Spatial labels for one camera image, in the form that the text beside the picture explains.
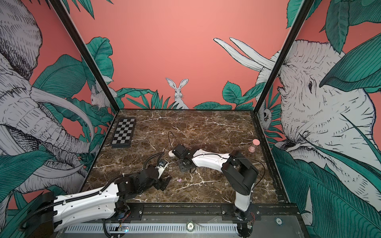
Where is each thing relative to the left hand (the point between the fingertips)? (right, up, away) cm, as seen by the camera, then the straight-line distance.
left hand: (166, 171), depth 80 cm
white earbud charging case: (+4, +11, -7) cm, 13 cm away
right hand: (+9, +1, +8) cm, 12 cm away
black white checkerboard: (-34, +20, +21) cm, 45 cm away
